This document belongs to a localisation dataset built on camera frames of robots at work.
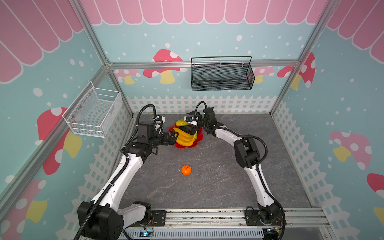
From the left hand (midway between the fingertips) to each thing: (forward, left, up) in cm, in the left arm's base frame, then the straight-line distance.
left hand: (170, 136), depth 79 cm
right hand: (+22, -7, -8) cm, 25 cm away
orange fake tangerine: (-11, -8, -19) cm, 23 cm away
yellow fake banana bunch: (+11, -6, -19) cm, 22 cm away
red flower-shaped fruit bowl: (+14, -16, -19) cm, 29 cm away
